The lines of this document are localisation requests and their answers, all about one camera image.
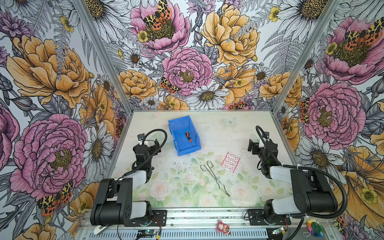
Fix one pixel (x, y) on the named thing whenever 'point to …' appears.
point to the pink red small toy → (223, 227)
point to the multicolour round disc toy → (314, 227)
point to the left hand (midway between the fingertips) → (149, 145)
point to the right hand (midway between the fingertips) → (258, 143)
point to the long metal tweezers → (220, 185)
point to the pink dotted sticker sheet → (230, 161)
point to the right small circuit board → (279, 230)
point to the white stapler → (99, 229)
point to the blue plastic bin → (178, 127)
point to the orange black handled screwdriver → (188, 136)
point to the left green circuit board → (146, 233)
